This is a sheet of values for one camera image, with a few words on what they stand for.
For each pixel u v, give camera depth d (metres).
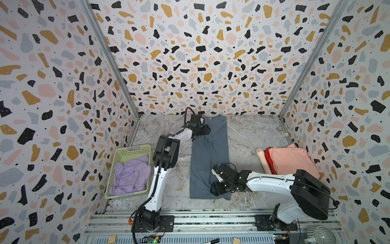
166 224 0.73
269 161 0.94
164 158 0.63
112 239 0.69
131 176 0.88
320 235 0.72
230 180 0.66
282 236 0.72
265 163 0.93
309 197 0.43
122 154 0.95
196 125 0.90
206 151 1.00
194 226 0.73
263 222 0.74
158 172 0.63
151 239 0.70
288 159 0.93
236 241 0.69
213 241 0.69
